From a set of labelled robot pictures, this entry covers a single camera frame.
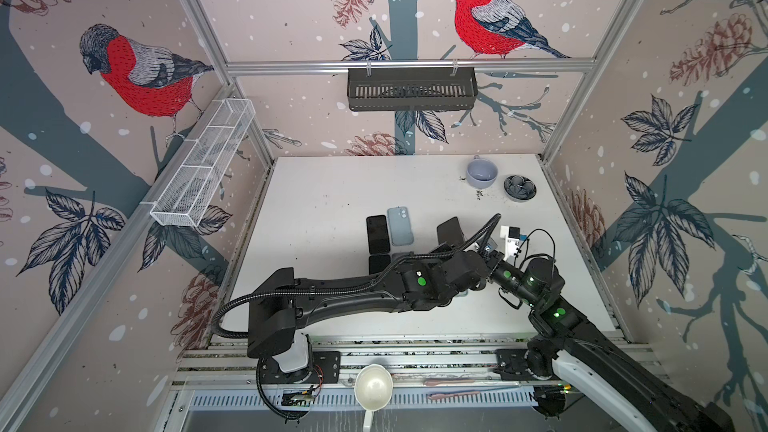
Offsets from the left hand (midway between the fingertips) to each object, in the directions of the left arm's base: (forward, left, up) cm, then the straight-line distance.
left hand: (461, 250), depth 71 cm
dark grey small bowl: (+34, -31, -18) cm, 50 cm away
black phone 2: (+17, +22, -21) cm, 34 cm away
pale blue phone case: (+21, +14, -22) cm, 33 cm away
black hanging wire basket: (+59, +9, +8) cm, 60 cm away
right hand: (0, 0, -1) cm, 1 cm away
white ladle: (-25, +22, -21) cm, 39 cm away
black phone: (+10, 0, -8) cm, 13 cm away
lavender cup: (+42, -18, -18) cm, 49 cm away
